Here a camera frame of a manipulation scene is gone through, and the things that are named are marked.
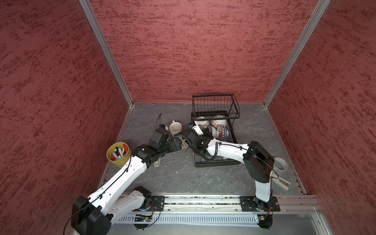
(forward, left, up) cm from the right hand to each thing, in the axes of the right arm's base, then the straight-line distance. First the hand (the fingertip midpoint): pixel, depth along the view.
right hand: (208, 131), depth 88 cm
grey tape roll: (-16, -45, -15) cm, 50 cm away
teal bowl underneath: (-14, +14, +8) cm, 21 cm away
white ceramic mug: (+8, +21, -7) cm, 24 cm away
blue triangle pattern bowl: (+12, -11, -7) cm, 18 cm away
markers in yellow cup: (-11, +53, -4) cm, 54 cm away
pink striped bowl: (+12, +3, -6) cm, 14 cm away
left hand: (-10, +20, +2) cm, 23 cm away
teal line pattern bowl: (+2, -5, -6) cm, 8 cm away
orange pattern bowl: (+1, -10, -3) cm, 11 cm away
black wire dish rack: (+24, -10, -9) cm, 27 cm away
